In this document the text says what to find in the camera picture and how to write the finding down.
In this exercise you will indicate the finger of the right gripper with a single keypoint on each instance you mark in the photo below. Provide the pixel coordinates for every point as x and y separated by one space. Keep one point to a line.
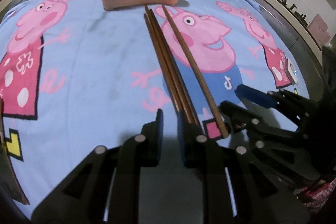
286 153
300 111

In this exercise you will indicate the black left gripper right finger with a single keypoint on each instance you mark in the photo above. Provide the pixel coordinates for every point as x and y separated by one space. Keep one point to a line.
234 190

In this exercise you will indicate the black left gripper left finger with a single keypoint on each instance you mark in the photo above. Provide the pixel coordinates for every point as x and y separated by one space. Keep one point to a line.
104 186

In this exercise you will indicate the brown wooden chopstick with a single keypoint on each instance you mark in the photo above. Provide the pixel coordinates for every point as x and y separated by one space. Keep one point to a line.
175 91
201 81
173 63

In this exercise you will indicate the pink plastic holder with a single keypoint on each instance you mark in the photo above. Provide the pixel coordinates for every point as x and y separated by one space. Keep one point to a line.
318 30

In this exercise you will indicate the blue Peppa Pig towel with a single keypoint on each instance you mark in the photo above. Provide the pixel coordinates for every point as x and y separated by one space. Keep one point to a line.
74 76

